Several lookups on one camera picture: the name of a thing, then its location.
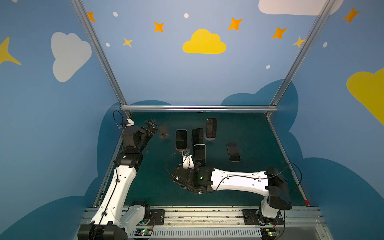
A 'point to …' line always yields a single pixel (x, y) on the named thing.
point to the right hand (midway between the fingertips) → (183, 166)
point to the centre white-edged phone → (199, 154)
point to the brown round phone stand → (181, 149)
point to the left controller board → (143, 232)
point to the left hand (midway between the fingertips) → (154, 124)
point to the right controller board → (269, 233)
